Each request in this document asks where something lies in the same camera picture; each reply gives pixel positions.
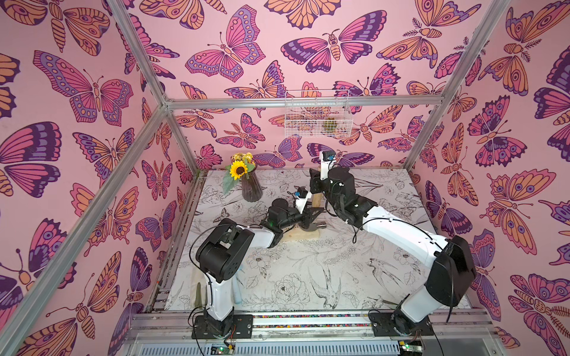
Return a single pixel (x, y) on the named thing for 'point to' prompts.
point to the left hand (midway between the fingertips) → (324, 207)
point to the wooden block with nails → (297, 233)
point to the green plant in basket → (329, 124)
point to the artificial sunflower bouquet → (241, 165)
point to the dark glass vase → (251, 188)
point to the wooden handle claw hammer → (318, 201)
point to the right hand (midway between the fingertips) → (316, 166)
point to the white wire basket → (318, 113)
